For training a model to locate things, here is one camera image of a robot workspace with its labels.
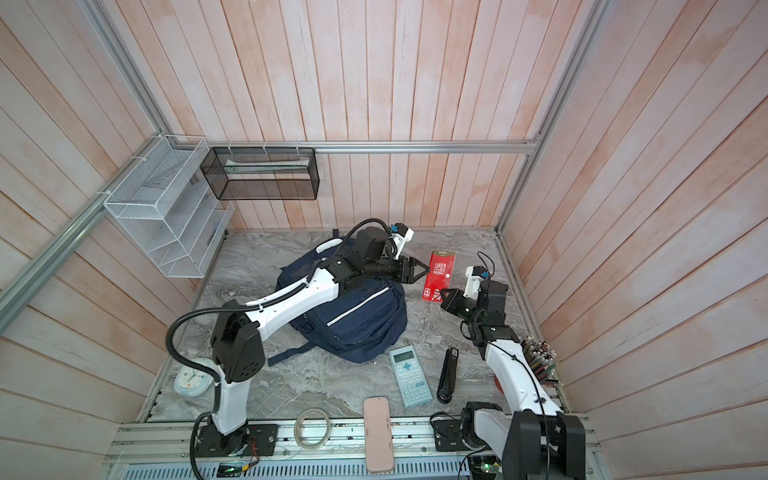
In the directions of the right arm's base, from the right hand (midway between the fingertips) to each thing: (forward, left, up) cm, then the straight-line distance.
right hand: (442, 289), depth 85 cm
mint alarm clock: (-24, +69, -11) cm, 74 cm away
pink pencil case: (-39, +17, -14) cm, 45 cm away
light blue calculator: (-22, +8, -14) cm, 27 cm away
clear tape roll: (-35, +38, -13) cm, 54 cm away
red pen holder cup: (-21, -21, +3) cm, 30 cm away
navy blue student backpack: (-7, +22, -6) cm, 24 cm away
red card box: (+4, 0, +1) cm, 4 cm away
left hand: (-1, +7, +9) cm, 11 cm away
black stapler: (-23, -1, -11) cm, 26 cm away
